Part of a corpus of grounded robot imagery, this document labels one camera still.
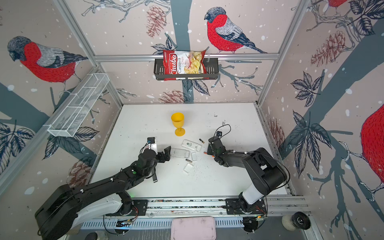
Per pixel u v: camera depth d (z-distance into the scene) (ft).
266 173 1.48
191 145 3.12
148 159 2.04
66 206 1.35
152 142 2.33
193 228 2.17
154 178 2.71
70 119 2.37
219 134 2.79
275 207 2.45
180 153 3.05
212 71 3.08
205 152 3.02
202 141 3.22
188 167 2.87
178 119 3.17
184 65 2.88
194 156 3.03
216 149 2.39
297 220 2.00
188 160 2.95
